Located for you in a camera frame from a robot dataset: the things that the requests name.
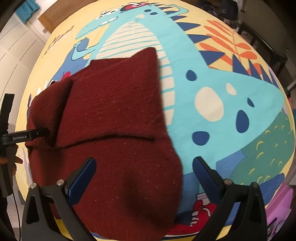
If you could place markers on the dark red knit sweater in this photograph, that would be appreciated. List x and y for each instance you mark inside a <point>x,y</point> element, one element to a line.
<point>111,111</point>

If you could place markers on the white wardrobe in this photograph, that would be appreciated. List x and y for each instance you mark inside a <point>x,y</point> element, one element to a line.
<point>21,45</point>

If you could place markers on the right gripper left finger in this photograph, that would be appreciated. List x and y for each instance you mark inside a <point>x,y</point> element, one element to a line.
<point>38,220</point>

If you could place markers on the dark wooden chair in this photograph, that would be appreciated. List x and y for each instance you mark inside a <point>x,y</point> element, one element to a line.
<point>264,26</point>

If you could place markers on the yellow dinosaur print bedspread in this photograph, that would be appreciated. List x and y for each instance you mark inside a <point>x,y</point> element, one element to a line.
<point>220,98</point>

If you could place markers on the wooden headboard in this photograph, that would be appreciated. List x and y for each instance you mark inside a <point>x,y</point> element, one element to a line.
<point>60,11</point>

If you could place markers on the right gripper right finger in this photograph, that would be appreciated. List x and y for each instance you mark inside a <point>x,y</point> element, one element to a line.
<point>250,222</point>

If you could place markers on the teal curtain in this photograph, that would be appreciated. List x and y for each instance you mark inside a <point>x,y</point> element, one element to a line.
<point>26,10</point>

